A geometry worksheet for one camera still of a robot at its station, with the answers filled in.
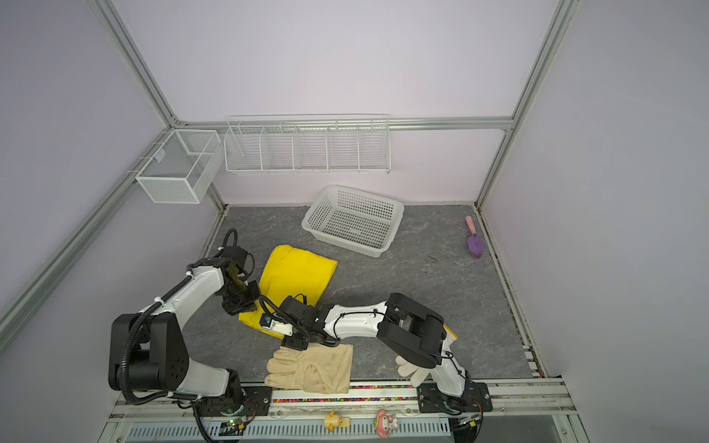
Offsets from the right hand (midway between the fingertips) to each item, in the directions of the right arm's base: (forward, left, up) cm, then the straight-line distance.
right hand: (287, 328), depth 84 cm
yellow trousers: (+20, +3, 0) cm, 20 cm away
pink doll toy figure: (-24, -29, +1) cm, 38 cm away
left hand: (+5, +10, +4) cm, 12 cm away
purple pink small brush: (+33, -67, 0) cm, 75 cm away
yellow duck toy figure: (-24, -16, +2) cm, 29 cm away
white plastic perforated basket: (+46, -20, -3) cm, 51 cm away
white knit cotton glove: (-18, -41, +22) cm, 50 cm away
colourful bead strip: (-19, -19, -4) cm, 27 cm away
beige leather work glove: (-11, -10, -2) cm, 15 cm away
